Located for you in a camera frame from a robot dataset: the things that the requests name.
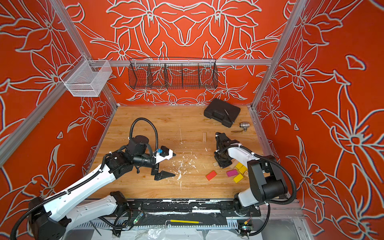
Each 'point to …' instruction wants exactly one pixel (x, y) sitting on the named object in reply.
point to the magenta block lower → (231, 172)
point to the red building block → (211, 175)
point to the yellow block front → (238, 178)
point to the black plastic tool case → (219, 111)
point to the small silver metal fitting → (244, 125)
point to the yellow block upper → (239, 165)
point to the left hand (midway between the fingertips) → (174, 162)
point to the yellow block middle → (243, 169)
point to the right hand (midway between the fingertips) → (215, 159)
